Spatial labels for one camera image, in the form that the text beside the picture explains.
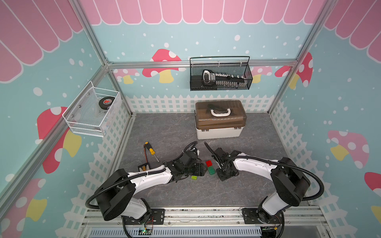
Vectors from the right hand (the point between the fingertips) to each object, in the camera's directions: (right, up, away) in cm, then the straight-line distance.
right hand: (223, 176), depth 88 cm
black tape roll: (-65, +42, -9) cm, 78 cm away
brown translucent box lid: (-1, +37, +4) cm, 37 cm away
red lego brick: (-8, +7, +2) cm, 11 cm away
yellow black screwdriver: (-45, +13, +9) cm, 47 cm away
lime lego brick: (-17, 0, -2) cm, 17 cm away
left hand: (-13, +4, -4) cm, 14 cm away
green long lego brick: (-8, +6, -8) cm, 12 cm away
